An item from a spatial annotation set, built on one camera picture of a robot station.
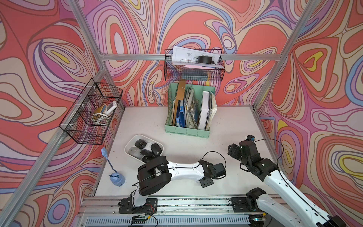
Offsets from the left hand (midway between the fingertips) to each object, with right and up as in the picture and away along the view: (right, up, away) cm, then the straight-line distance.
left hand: (206, 178), depth 83 cm
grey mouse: (-45, +14, +8) cm, 47 cm away
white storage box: (-49, +21, +10) cm, 54 cm away
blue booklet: (-15, +38, +8) cm, 41 cm away
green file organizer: (-3, +55, +19) cm, 58 cm away
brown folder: (-15, +49, -1) cm, 51 cm away
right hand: (+16, +16, -2) cm, 23 cm away
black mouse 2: (-31, +15, +7) cm, 36 cm away
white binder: (-1, +41, +1) cm, 41 cm away
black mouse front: (-36, +14, +5) cm, 39 cm away
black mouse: (-42, +19, +11) cm, 48 cm away
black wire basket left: (-65, +34, -9) cm, 74 cm away
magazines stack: (-10, +47, +6) cm, 48 cm away
